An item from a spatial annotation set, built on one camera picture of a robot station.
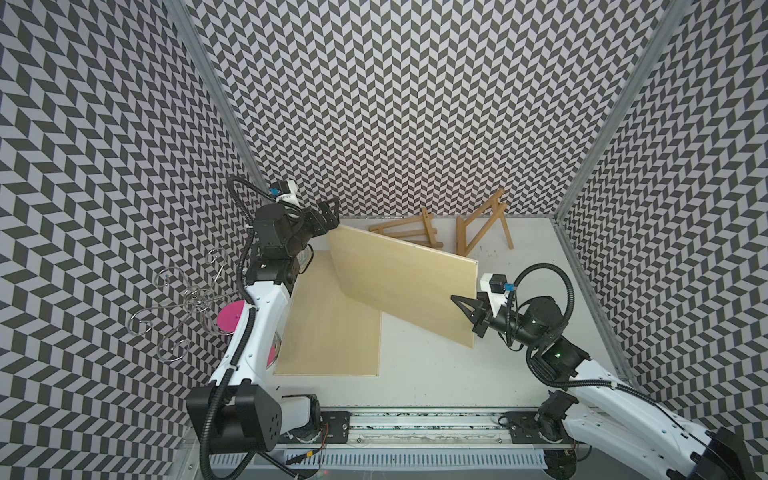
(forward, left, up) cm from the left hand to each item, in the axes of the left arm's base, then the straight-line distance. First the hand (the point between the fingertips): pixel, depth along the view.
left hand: (327, 206), depth 74 cm
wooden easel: (+22, -41, -30) cm, 56 cm away
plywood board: (-19, -22, -6) cm, 29 cm away
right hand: (-20, -31, -11) cm, 39 cm away
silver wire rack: (-26, +22, -4) cm, 34 cm away
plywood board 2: (-19, +4, -34) cm, 39 cm away
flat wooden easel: (+20, -24, -32) cm, 45 cm away
